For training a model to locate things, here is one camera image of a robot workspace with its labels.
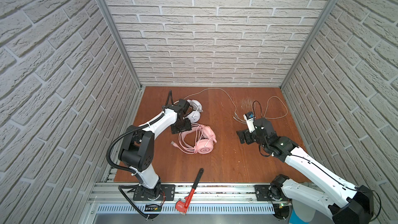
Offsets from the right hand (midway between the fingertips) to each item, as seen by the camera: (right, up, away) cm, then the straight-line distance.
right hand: (246, 127), depth 79 cm
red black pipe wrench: (-32, -35, -10) cm, 49 cm away
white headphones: (-27, +10, +19) cm, 34 cm away
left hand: (-33, -2, +11) cm, 35 cm away
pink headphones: (-24, -7, +2) cm, 25 cm away
